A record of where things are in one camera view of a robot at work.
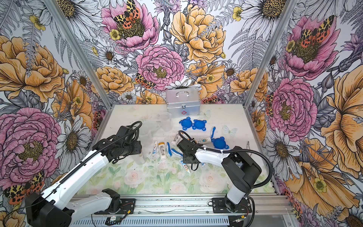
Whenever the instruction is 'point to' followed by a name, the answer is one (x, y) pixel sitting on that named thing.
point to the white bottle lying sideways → (203, 140)
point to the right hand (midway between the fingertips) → (190, 162)
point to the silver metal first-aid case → (181, 103)
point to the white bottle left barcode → (162, 148)
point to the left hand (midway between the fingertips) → (135, 152)
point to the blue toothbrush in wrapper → (169, 149)
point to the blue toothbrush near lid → (212, 132)
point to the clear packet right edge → (248, 144)
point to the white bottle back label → (177, 139)
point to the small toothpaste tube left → (154, 149)
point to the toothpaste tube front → (185, 166)
